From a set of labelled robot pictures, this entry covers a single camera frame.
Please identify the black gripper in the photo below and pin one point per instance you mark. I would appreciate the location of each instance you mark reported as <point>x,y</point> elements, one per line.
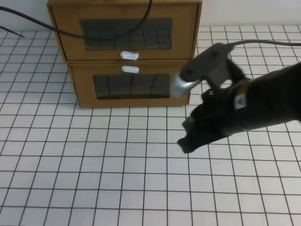
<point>210,121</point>

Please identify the white box handle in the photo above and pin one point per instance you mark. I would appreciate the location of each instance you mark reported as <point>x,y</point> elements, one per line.
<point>130,69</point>
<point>129,55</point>

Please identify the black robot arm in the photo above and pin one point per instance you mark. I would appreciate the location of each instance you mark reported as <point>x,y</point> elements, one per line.
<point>247,104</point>

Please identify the white grid tablecloth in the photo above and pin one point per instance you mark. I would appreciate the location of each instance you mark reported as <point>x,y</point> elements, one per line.
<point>62,165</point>

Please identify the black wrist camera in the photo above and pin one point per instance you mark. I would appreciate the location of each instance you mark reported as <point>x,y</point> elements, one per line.
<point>212,65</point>

